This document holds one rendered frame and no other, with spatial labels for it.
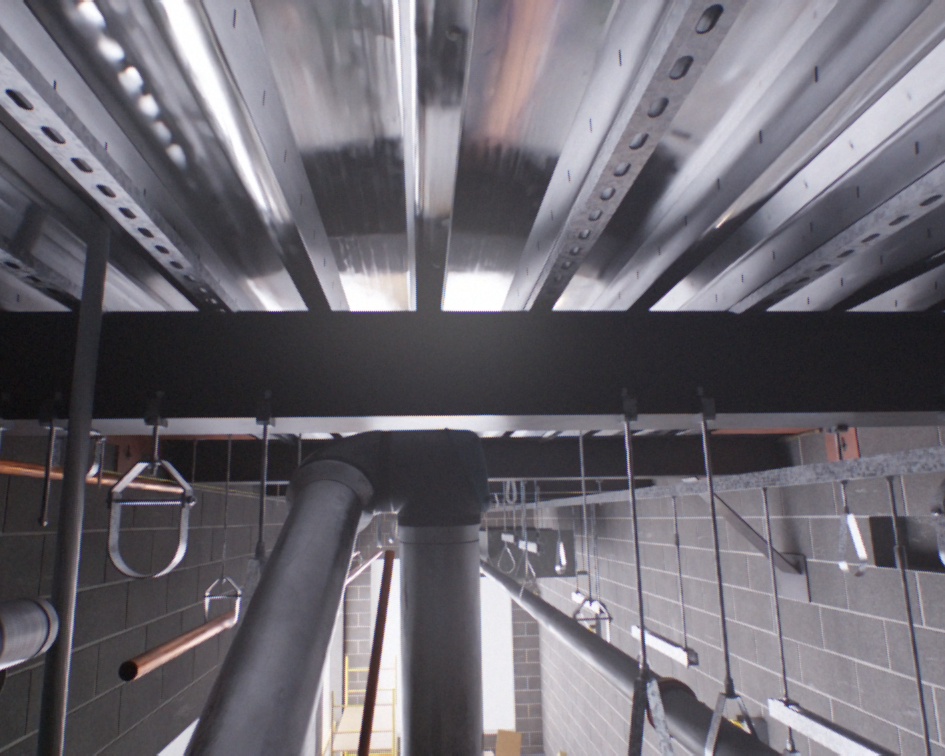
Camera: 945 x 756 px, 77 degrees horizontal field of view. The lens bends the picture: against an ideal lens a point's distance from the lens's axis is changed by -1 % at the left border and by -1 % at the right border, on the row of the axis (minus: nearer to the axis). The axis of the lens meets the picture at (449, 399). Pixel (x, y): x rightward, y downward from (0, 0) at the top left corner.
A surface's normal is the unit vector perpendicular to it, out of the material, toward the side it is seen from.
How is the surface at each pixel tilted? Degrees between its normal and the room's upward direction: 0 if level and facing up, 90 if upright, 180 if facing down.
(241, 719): 33
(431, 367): 90
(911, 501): 90
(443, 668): 93
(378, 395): 90
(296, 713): 64
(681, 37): 180
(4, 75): 180
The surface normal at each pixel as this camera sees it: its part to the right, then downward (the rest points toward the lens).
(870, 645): -1.00, 0.01
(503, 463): 0.05, -0.19
